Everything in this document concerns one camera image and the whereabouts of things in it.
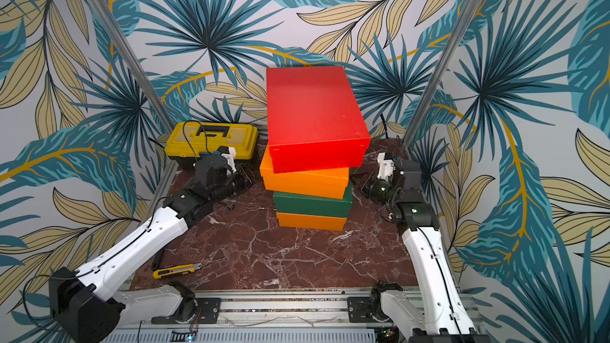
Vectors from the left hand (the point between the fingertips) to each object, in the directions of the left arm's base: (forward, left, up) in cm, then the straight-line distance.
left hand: (263, 173), depth 74 cm
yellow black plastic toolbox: (+23, +34, -10) cm, 42 cm away
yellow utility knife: (-22, +27, -25) cm, 43 cm away
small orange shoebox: (-5, -14, -23) cm, 27 cm away
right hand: (-2, -26, +2) cm, 27 cm away
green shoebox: (-6, -7, -8) cm, 12 cm away
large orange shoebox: (-7, -20, +5) cm, 22 cm away
